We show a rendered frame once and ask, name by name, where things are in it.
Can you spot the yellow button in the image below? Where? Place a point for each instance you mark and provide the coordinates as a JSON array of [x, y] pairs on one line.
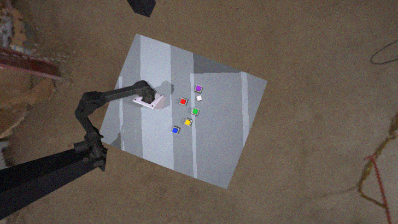
[[187, 122]]

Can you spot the blue button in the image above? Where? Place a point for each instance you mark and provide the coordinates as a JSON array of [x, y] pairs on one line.
[[175, 130]]

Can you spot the green button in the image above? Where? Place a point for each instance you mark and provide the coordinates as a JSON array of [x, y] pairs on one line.
[[195, 111]]

